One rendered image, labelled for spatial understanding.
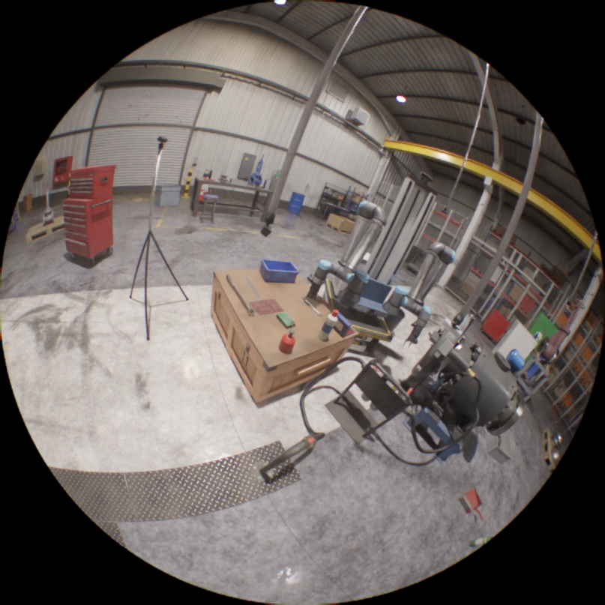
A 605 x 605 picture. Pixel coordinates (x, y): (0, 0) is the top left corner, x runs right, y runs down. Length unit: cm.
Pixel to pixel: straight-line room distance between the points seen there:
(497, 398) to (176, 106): 974
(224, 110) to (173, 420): 863
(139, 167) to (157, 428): 810
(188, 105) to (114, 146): 296
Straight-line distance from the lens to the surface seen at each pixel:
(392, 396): 133
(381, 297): 208
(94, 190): 284
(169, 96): 882
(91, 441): 156
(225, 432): 135
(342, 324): 138
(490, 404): 189
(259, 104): 900
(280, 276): 170
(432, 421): 190
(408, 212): 198
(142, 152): 855
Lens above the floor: 130
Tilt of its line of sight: 32 degrees down
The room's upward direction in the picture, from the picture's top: 22 degrees clockwise
